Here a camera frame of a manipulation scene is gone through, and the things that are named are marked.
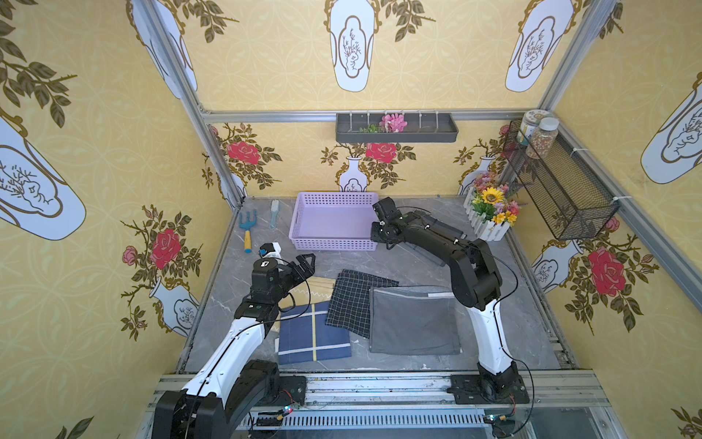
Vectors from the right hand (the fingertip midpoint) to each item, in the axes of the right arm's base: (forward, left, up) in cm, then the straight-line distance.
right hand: (384, 228), depth 103 cm
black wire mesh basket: (-4, -54, +22) cm, 58 cm away
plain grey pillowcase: (-32, -11, -5) cm, 34 cm away
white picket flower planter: (+5, -37, +7) cm, 38 cm away
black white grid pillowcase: (-28, +12, -5) cm, 31 cm away
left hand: (-20, +28, +9) cm, 36 cm away
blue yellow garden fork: (-8, +51, -4) cm, 52 cm away
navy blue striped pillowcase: (-38, +25, -5) cm, 46 cm away
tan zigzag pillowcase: (-24, +24, -5) cm, 34 cm away
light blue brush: (+11, +46, -6) cm, 48 cm away
